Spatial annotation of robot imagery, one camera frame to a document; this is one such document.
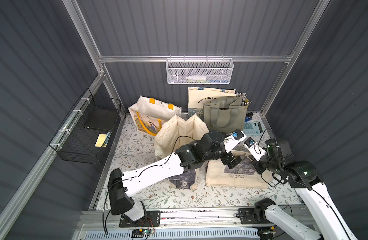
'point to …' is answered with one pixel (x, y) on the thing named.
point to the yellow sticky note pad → (101, 139)
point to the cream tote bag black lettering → (198, 96)
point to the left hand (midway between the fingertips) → (241, 148)
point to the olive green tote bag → (225, 116)
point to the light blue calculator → (254, 128)
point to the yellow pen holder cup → (245, 102)
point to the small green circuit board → (137, 233)
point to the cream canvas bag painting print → (244, 174)
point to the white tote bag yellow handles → (149, 114)
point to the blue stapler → (248, 116)
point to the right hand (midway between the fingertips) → (253, 155)
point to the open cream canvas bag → (173, 134)
